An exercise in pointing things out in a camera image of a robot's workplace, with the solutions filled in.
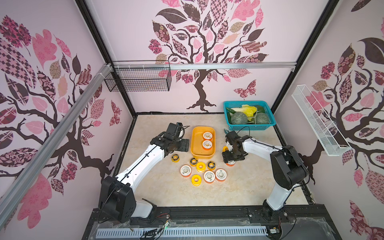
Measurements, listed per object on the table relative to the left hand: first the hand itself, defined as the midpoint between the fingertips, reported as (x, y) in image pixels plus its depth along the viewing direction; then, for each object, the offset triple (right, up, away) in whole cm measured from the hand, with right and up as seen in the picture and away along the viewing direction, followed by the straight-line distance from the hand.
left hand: (181, 146), depth 83 cm
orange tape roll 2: (+2, -16, +5) cm, 17 cm away
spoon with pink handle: (+31, +8, +24) cm, 40 cm away
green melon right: (+55, +17, +20) cm, 61 cm away
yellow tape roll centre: (+11, -14, +7) cm, 19 cm away
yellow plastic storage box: (+9, +2, +21) cm, 23 cm away
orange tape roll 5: (+17, +5, +21) cm, 27 cm away
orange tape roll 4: (+24, -18, +4) cm, 30 cm away
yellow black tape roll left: (-5, -9, +12) cm, 16 cm away
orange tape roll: (+16, -1, +15) cm, 22 cm away
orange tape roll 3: (+16, -18, +3) cm, 25 cm away
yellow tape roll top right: (+28, -3, +12) cm, 30 cm away
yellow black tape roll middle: (+7, -11, +9) cm, 16 cm away
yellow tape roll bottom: (+10, -22, +1) cm, 24 cm away
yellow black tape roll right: (+18, -13, +8) cm, 24 cm away
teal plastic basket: (+48, +20, +26) cm, 58 cm away
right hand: (+30, -10, +9) cm, 33 cm away
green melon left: (+39, +17, +18) cm, 46 cm away
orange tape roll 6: (+30, -11, +7) cm, 33 cm away
